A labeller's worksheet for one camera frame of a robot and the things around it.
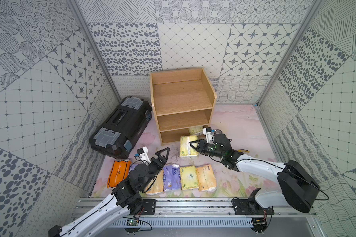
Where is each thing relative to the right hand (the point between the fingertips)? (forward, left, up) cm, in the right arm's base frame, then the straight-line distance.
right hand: (190, 145), depth 80 cm
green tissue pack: (+17, -4, -10) cm, 20 cm away
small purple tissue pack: (-14, +10, -12) cm, 21 cm away
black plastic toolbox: (+5, +41, +3) cm, 41 cm away
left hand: (-6, +11, +6) cm, 14 cm away
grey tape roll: (+19, -20, -13) cm, 31 cm away
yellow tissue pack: (-13, -9, -12) cm, 20 cm away
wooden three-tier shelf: (+20, +5, +16) cm, 26 cm away
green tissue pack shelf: (-14, +1, -12) cm, 18 cm away
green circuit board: (-33, +29, -17) cm, 48 cm away
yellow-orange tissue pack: (-18, +18, -11) cm, 28 cm away
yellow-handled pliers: (+6, -36, -17) cm, 40 cm away
